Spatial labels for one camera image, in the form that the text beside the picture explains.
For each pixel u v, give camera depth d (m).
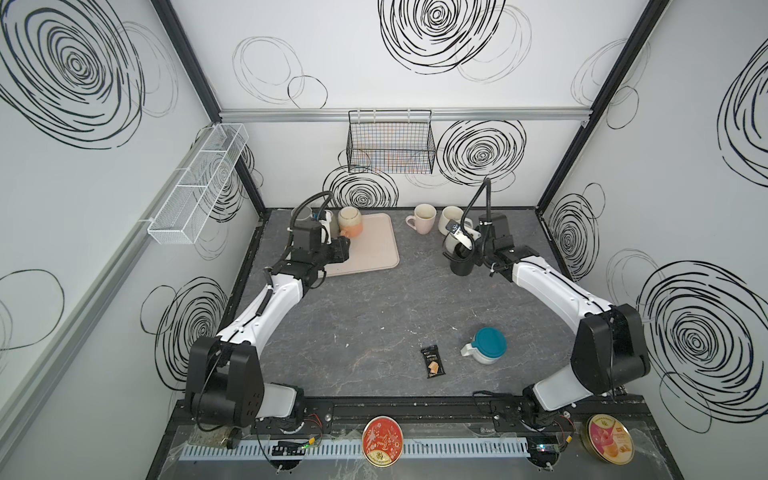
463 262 0.98
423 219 1.06
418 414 0.75
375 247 1.12
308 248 0.64
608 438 0.68
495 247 0.67
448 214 1.07
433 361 0.82
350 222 1.07
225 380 0.42
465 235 0.77
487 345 0.79
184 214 0.73
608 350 0.44
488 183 0.67
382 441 0.68
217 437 0.68
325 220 0.76
